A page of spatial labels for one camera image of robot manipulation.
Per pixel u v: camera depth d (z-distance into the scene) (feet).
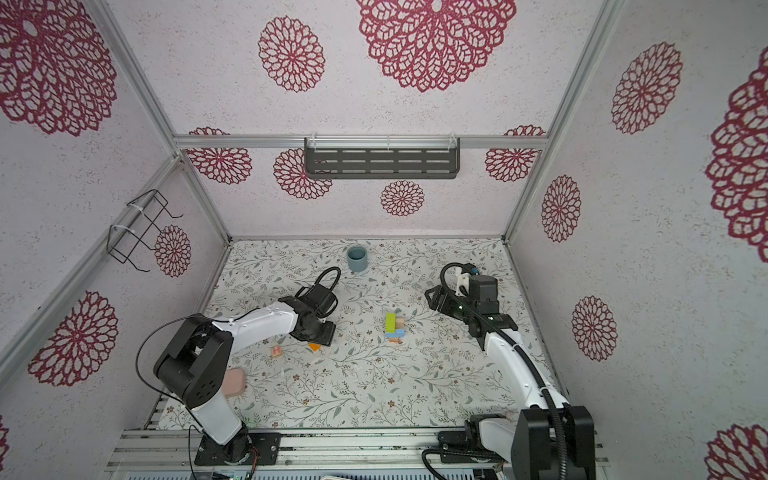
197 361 1.54
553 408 1.35
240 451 2.20
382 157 3.02
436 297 2.45
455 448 2.45
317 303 2.44
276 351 2.94
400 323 3.03
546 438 1.30
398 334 2.93
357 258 3.53
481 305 2.09
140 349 1.53
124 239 2.40
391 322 2.92
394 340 3.01
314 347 3.01
